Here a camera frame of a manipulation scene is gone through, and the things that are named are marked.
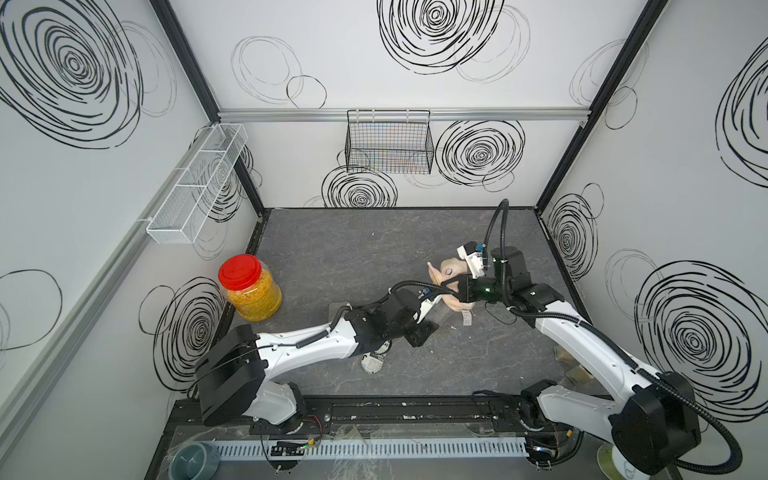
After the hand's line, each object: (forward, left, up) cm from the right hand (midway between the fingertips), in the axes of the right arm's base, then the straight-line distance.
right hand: (444, 287), depth 77 cm
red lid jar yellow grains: (-1, +51, -1) cm, 51 cm away
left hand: (-6, +3, -6) cm, 9 cm away
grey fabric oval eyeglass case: (-6, 0, -4) cm, 7 cm away
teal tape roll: (-37, +58, -15) cm, 71 cm away
